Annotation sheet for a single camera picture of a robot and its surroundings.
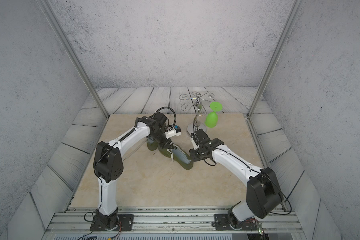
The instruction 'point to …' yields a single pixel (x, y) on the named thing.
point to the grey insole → (179, 154)
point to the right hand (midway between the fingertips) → (194, 155)
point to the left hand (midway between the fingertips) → (174, 146)
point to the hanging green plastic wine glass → (211, 118)
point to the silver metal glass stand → (197, 101)
